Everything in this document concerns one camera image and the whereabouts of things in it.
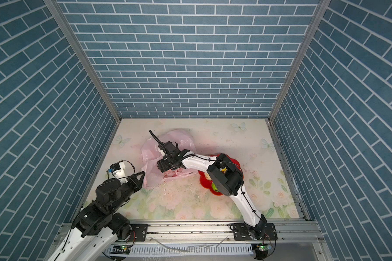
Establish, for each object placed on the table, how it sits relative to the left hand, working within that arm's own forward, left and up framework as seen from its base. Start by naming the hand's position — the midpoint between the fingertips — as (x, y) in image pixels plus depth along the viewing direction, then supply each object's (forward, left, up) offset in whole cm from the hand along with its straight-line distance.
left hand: (147, 173), depth 73 cm
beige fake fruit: (+4, -28, -13) cm, 32 cm away
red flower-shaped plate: (+2, -27, -17) cm, 32 cm away
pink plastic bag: (+17, +4, -10) cm, 20 cm away
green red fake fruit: (-2, -31, -13) cm, 34 cm away
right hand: (+14, -2, -15) cm, 20 cm away
